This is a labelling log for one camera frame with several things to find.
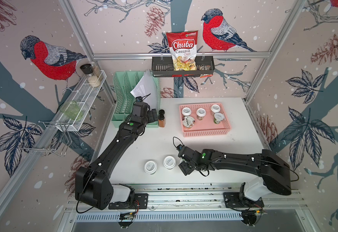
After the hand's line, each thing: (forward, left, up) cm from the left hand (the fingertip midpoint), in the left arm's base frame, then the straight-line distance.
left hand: (151, 109), depth 82 cm
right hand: (-24, -20, -21) cm, 37 cm away
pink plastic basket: (+11, -36, -24) cm, 44 cm away
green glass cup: (-9, +37, +11) cm, 39 cm away
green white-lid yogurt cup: (+8, -45, -18) cm, 49 cm away
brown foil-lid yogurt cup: (+5, -24, -20) cm, 31 cm away
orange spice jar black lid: (+4, -5, -17) cm, 18 cm away
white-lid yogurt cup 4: (-24, -11, -19) cm, 32 cm away
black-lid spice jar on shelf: (+13, +34, +10) cm, 38 cm away
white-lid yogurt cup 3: (+17, -45, -19) cm, 51 cm away
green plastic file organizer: (+27, +23, -2) cm, 35 cm away
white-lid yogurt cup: (+13, -22, -18) cm, 31 cm away
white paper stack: (+27, +7, -4) cm, 29 cm away
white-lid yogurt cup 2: (+12, -33, -18) cm, 40 cm away
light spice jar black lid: (+11, -4, -15) cm, 19 cm away
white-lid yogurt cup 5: (-27, 0, -19) cm, 33 cm away
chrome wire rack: (-25, +38, +11) cm, 46 cm away
